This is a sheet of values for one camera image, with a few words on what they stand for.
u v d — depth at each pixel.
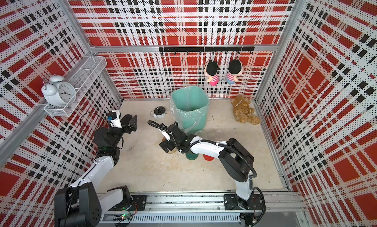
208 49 0.89
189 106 1.04
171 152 0.78
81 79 0.81
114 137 0.67
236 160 0.47
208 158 0.87
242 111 1.03
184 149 0.63
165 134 0.76
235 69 0.91
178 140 0.66
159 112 1.08
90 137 0.91
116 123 0.69
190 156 0.89
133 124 0.75
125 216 0.69
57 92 0.60
